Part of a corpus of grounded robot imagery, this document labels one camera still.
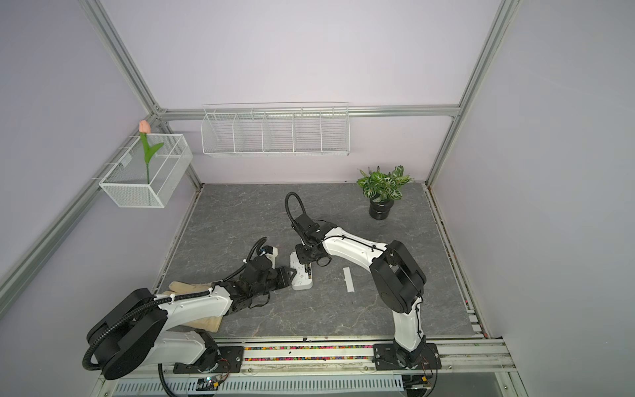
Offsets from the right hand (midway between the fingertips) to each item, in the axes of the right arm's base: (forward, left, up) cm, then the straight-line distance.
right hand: (304, 254), depth 90 cm
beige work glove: (-11, +45, -3) cm, 46 cm away
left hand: (-7, +3, -1) cm, 8 cm away
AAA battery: (-8, -2, -2) cm, 8 cm away
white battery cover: (-7, -16, -5) cm, 19 cm away
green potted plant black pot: (+16, -29, +17) cm, 37 cm away
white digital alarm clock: (-9, +1, -2) cm, 9 cm away
